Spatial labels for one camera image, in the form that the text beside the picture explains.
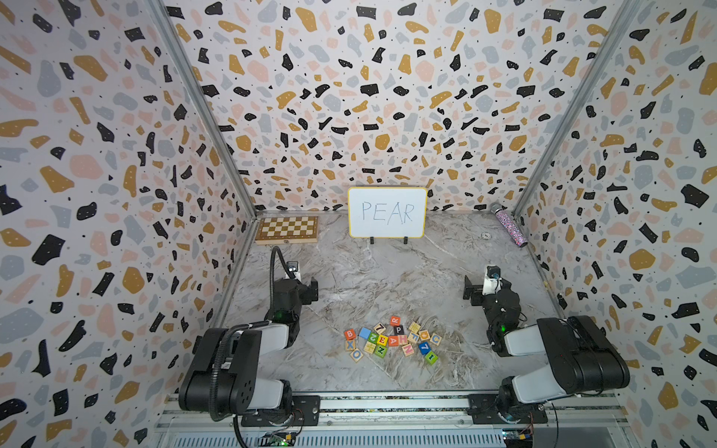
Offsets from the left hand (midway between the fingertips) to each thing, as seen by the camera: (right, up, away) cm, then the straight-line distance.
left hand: (300, 277), depth 92 cm
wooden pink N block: (+35, -20, -8) cm, 41 cm away
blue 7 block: (+40, -20, -8) cm, 45 cm away
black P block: (+32, -16, -4) cm, 36 cm away
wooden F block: (+37, -17, -6) cm, 41 cm away
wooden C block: (+43, -18, -6) cm, 47 cm away
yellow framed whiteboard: (+29, +23, +15) cm, 40 cm away
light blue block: (+21, -17, -4) cm, 27 cm away
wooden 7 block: (+26, -16, -4) cm, 31 cm away
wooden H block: (+33, -18, -6) cm, 38 cm away
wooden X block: (+17, -19, -8) cm, 27 cm away
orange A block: (+30, -18, -6) cm, 36 cm away
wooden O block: (+19, -22, -9) cm, 30 cm away
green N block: (+27, -21, -9) cm, 35 cm away
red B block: (+17, -17, -4) cm, 25 cm away
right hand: (+60, +1, -1) cm, 60 cm away
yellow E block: (+27, -18, -6) cm, 33 cm away
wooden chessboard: (-11, +16, +21) cm, 29 cm away
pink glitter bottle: (+81, +16, +22) cm, 85 cm away
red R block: (+31, -14, -2) cm, 34 cm away
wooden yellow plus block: (+23, -20, -8) cm, 32 cm away
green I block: (+41, -22, -10) cm, 48 cm away
